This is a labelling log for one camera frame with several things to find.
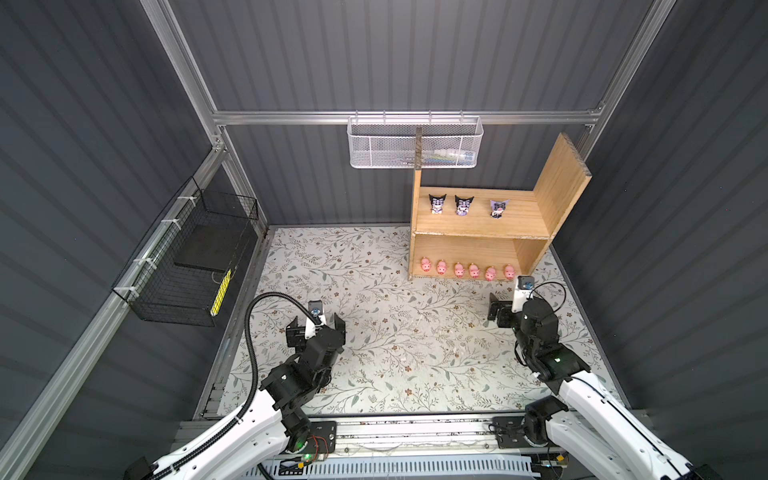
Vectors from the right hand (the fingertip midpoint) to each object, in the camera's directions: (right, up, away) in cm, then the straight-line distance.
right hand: (514, 296), depth 80 cm
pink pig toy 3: (-11, +6, +16) cm, 21 cm away
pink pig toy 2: (-16, +7, +17) cm, 25 cm away
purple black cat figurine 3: (-4, +24, +1) cm, 24 cm away
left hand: (-53, -5, -3) cm, 53 cm away
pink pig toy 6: (+5, +6, +16) cm, 18 cm away
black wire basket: (-86, +6, -8) cm, 86 cm away
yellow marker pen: (-73, +2, -12) cm, 74 cm away
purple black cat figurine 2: (-13, +25, +2) cm, 29 cm away
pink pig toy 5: (-1, +5, +16) cm, 16 cm away
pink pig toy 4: (-6, +6, +16) cm, 18 cm away
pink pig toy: (-22, +8, +18) cm, 30 cm away
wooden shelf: (-6, +17, +1) cm, 18 cm away
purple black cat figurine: (-20, +25, +3) cm, 33 cm away
